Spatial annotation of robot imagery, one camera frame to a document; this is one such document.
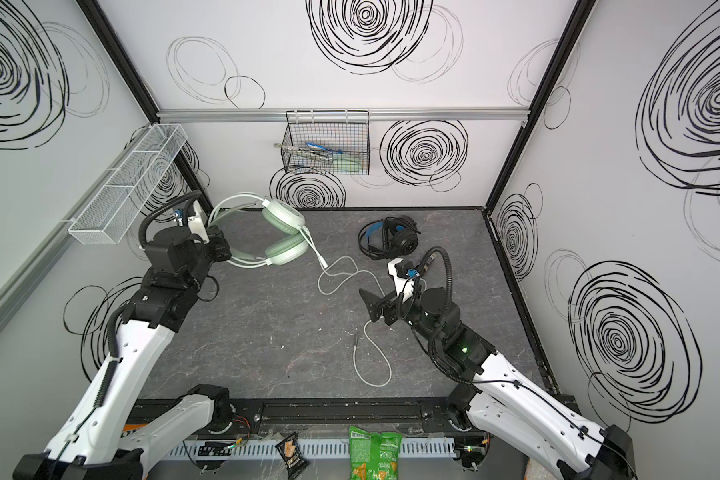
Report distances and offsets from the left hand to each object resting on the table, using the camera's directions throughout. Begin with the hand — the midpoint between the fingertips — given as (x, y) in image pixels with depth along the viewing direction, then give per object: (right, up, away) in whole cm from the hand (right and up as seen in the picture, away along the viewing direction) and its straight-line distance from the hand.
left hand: (216, 226), depth 70 cm
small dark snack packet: (+18, -52, -2) cm, 55 cm away
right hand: (+37, -13, -1) cm, 39 cm away
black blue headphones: (+44, -3, +41) cm, 60 cm away
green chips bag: (+37, -51, -4) cm, 63 cm away
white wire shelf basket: (-27, +5, +5) cm, 28 cm away
